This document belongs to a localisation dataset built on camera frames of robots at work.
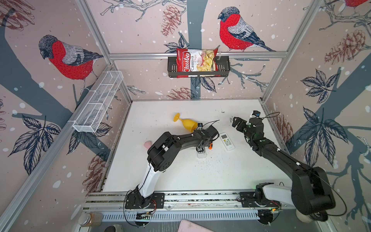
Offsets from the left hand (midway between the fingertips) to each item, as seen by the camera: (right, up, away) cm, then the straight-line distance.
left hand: (203, 142), depth 95 cm
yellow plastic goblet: (-8, +11, +1) cm, 14 cm away
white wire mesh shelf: (-60, +19, -22) cm, 67 cm away
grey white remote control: (-2, -7, -5) cm, 9 cm away
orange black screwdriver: (+4, -2, -2) cm, 5 cm away
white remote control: (+16, 0, 0) cm, 16 cm away
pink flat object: (-11, -33, -29) cm, 45 cm away
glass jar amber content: (-53, -27, -32) cm, 68 cm away
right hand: (+21, +14, -8) cm, 26 cm away
